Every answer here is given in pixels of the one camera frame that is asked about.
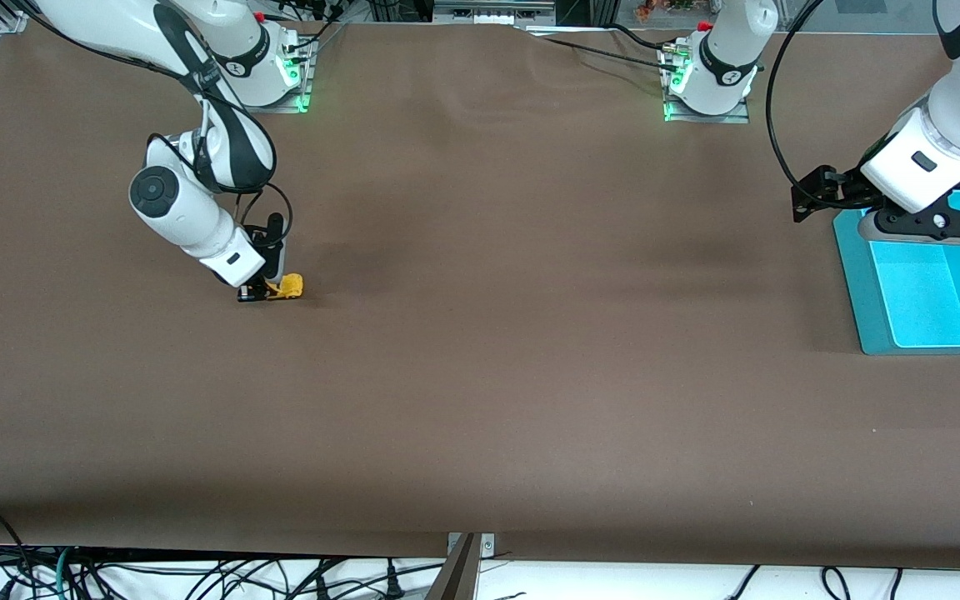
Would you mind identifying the teal plastic bin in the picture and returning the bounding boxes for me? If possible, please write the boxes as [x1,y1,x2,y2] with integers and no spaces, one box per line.
[832,190,960,357]

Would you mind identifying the orange brown clutter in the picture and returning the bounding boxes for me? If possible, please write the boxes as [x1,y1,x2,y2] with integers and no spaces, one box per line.
[634,0,698,22]

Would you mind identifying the brown table cover sheet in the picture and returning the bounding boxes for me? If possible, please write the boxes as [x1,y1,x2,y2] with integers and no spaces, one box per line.
[0,15,960,569]

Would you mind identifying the grey metal box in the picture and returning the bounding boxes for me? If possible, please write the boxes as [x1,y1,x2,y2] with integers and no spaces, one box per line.
[432,0,558,26]

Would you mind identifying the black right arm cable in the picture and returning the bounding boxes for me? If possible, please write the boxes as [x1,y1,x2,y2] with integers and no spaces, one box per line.
[26,8,293,251]

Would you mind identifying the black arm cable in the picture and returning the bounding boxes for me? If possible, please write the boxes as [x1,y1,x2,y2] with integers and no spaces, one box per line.
[765,0,827,194]
[26,8,293,251]

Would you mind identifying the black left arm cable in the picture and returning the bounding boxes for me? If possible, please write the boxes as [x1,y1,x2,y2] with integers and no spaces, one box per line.
[765,0,827,194]

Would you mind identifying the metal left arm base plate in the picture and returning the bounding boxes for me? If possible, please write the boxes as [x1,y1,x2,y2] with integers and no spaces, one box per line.
[663,46,752,124]

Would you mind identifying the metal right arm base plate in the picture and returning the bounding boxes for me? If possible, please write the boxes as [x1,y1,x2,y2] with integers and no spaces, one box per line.
[222,37,314,114]

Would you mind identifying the black base connector cable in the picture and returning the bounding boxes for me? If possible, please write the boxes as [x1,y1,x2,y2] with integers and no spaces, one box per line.
[284,0,349,58]

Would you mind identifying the short black table cable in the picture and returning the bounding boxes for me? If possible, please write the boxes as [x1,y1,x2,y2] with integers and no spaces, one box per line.
[609,23,669,53]

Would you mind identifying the long black table cable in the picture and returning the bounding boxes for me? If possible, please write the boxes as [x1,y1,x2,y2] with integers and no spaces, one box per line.
[542,36,679,73]

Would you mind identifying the small metal table bracket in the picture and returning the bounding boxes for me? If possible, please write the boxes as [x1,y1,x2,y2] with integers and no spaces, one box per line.
[447,533,496,558]

